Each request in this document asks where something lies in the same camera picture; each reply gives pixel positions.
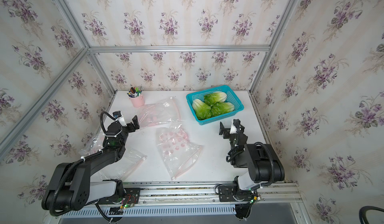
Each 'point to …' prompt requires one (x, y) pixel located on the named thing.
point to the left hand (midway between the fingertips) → (129, 118)
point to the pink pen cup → (138, 102)
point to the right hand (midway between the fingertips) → (232, 123)
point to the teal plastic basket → (231, 98)
